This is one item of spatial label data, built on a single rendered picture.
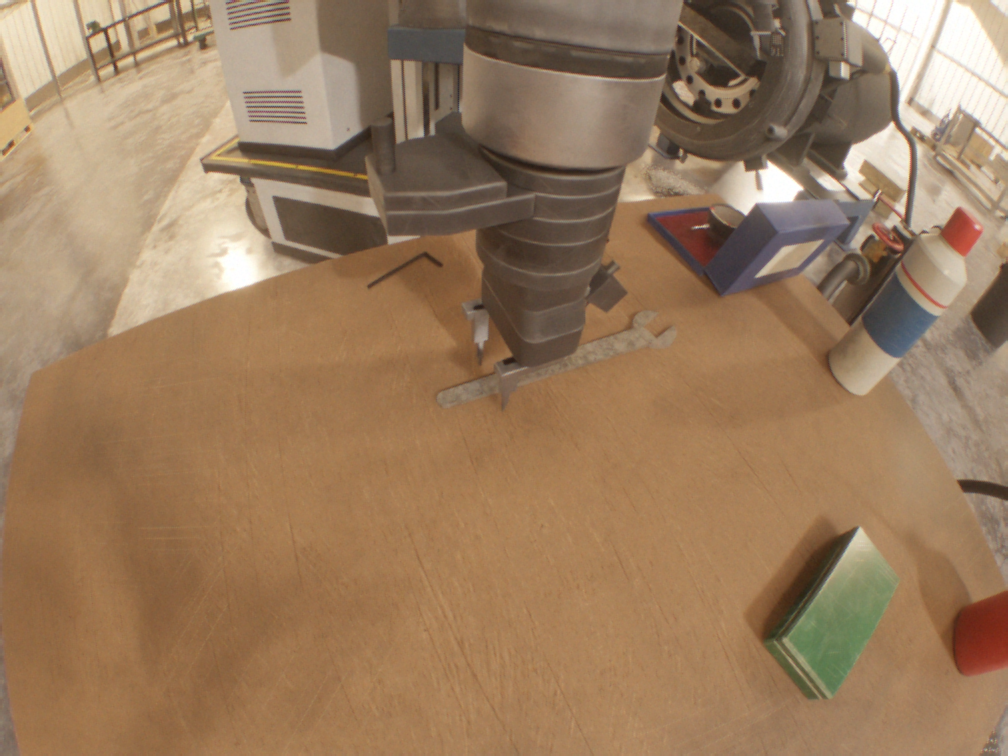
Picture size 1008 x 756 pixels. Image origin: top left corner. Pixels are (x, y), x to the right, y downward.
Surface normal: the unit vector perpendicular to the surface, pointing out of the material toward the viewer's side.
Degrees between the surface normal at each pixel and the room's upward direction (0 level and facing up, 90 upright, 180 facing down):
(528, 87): 90
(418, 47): 90
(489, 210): 90
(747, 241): 90
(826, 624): 0
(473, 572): 0
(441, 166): 0
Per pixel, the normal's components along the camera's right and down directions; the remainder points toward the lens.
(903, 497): 0.06, -0.58
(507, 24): -0.63, 0.61
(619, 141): 0.43, 0.75
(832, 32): -0.92, 0.29
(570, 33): -0.15, 0.80
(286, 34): -0.36, 0.75
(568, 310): 0.41, 0.52
